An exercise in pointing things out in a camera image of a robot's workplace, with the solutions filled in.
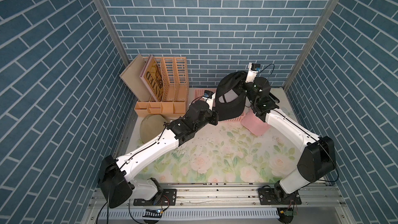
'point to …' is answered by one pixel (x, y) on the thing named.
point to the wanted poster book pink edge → (152, 75)
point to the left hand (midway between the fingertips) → (223, 110)
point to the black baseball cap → (230, 100)
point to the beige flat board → (131, 76)
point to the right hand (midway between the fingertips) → (242, 72)
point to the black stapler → (275, 99)
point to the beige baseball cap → (151, 126)
